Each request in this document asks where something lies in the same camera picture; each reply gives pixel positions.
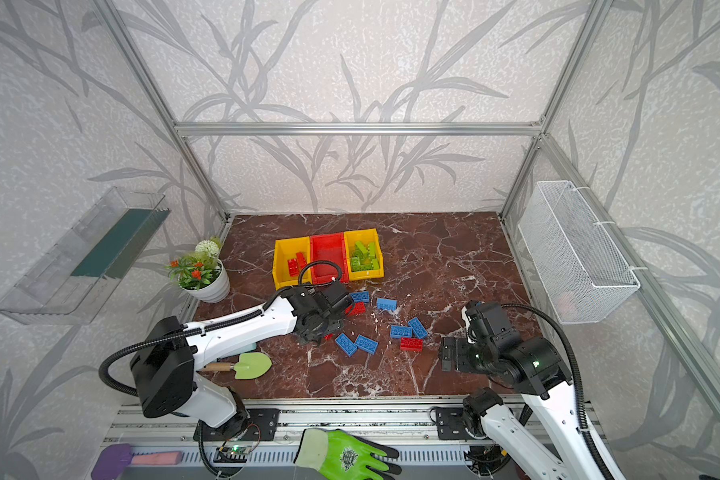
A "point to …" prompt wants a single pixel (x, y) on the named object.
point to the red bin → (329, 247)
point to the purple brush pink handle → (114, 457)
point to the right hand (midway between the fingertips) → (454, 343)
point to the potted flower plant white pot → (202, 273)
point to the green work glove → (341, 455)
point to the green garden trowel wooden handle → (249, 366)
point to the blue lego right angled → (418, 328)
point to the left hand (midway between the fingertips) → (335, 320)
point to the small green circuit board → (232, 454)
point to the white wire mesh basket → (580, 269)
